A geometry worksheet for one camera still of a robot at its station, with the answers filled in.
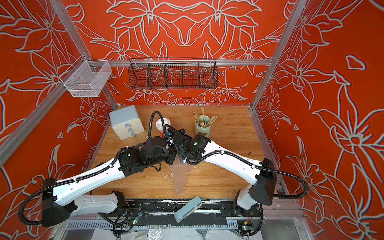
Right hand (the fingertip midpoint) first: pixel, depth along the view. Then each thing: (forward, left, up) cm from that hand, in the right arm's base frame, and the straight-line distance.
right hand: (185, 151), depth 75 cm
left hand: (-1, +2, +5) cm, 6 cm away
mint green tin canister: (+18, -11, -8) cm, 23 cm away
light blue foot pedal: (-23, -2, -12) cm, 27 cm away
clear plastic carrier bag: (-10, +2, +2) cm, 10 cm away
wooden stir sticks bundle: (+17, -9, +3) cm, 19 cm away
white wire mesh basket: (+42, +64, +16) cm, 78 cm away
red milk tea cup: (+17, +16, +1) cm, 23 cm away
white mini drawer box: (+20, +38, -2) cm, 43 cm away
